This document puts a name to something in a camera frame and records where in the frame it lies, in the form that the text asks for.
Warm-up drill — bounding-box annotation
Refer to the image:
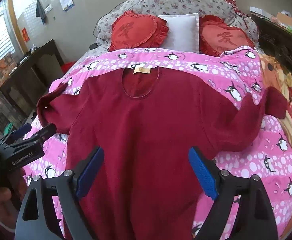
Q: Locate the right red heart pillow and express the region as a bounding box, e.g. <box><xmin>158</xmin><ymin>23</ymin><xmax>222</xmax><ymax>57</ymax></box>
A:
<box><xmin>199</xmin><ymin>15</ymin><xmax>255</xmax><ymax>57</ymax></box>

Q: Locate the red plastic basin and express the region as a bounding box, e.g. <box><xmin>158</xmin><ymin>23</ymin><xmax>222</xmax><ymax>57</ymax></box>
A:
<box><xmin>61</xmin><ymin>61</ymin><xmax>76</xmax><ymax>74</ymax></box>

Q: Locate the left red heart pillow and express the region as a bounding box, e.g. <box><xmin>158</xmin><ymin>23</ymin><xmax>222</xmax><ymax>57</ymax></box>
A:
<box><xmin>109</xmin><ymin>10</ymin><xmax>169</xmax><ymax>51</ymax></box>

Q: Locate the dark wooden desk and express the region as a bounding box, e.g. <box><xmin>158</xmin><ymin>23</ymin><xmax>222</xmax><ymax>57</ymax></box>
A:
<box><xmin>0</xmin><ymin>39</ymin><xmax>64</xmax><ymax>117</ymax></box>

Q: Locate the red heart pillow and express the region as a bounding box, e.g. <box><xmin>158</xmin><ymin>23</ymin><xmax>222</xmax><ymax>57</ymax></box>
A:
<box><xmin>109</xmin><ymin>10</ymin><xmax>169</xmax><ymax>51</ymax></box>
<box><xmin>199</xmin><ymin>15</ymin><xmax>255</xmax><ymax>57</ymax></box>

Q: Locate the white square pillow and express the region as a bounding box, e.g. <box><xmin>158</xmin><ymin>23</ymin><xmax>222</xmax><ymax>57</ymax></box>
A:
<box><xmin>158</xmin><ymin>13</ymin><xmax>199</xmax><ymax>53</ymax></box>

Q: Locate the floral grey headboard cushion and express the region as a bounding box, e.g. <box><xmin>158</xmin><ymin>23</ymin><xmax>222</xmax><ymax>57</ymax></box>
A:
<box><xmin>97</xmin><ymin>0</ymin><xmax>259</xmax><ymax>48</ymax></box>

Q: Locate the dark carved wooden cabinet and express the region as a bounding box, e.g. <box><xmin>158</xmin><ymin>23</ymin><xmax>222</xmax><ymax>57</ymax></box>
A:
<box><xmin>251</xmin><ymin>13</ymin><xmax>292</xmax><ymax>72</ymax></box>

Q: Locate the pink penguin blanket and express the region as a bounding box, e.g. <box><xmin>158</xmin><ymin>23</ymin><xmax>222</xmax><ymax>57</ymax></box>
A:
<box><xmin>27</xmin><ymin>47</ymin><xmax>292</xmax><ymax>239</ymax></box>

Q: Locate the dark cloth hanging on wall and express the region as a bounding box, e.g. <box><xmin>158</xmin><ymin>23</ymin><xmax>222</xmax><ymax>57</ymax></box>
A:
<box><xmin>35</xmin><ymin>0</ymin><xmax>47</xmax><ymax>25</ymax></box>

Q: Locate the black charger cable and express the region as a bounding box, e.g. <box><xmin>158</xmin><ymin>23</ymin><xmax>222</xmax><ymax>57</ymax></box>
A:
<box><xmin>88</xmin><ymin>4</ymin><xmax>123</xmax><ymax>51</ymax></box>

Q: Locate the dark red knit sweater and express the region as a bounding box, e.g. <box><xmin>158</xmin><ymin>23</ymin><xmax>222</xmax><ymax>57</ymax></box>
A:
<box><xmin>37</xmin><ymin>67</ymin><xmax>287</xmax><ymax>239</ymax></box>

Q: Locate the window with blinds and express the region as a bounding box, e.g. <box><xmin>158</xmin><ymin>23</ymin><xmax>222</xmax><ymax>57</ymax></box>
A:
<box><xmin>0</xmin><ymin>0</ymin><xmax>21</xmax><ymax>60</ymax></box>

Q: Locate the red paper wall decoration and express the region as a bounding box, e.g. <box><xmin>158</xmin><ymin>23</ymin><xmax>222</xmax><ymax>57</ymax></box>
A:
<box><xmin>22</xmin><ymin>28</ymin><xmax>30</xmax><ymax>42</ymax></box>

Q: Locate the person's left hand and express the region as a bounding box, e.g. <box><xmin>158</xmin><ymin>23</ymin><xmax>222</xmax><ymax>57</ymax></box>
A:
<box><xmin>0</xmin><ymin>168</ymin><xmax>28</xmax><ymax>232</ymax></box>

